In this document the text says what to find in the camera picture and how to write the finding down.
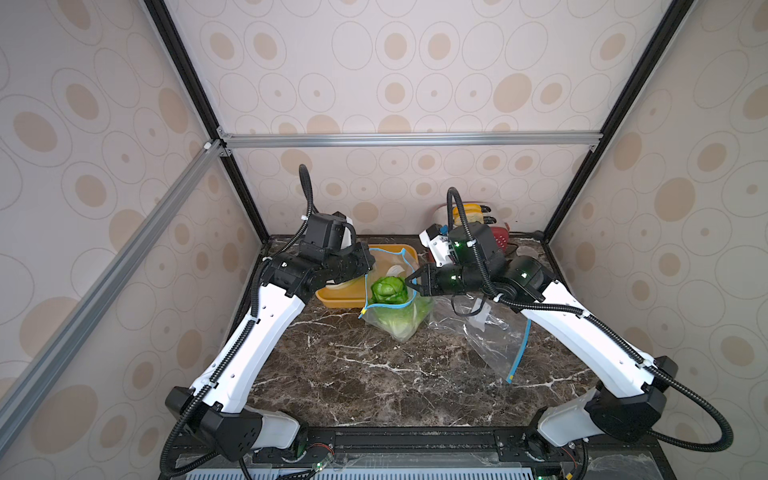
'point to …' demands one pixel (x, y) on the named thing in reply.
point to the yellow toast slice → (472, 212)
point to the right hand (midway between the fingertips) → (413, 276)
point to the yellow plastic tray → (386, 259)
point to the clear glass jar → (526, 251)
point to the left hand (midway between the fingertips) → (385, 256)
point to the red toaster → (495, 214)
